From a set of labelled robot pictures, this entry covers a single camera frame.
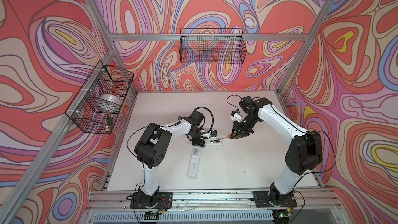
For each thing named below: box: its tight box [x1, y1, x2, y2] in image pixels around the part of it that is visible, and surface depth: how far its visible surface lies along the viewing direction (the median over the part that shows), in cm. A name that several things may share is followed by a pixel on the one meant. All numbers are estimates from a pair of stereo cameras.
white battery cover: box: [225, 138, 231, 149], surface depth 95 cm
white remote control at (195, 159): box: [187, 146, 203, 179], surface depth 86 cm
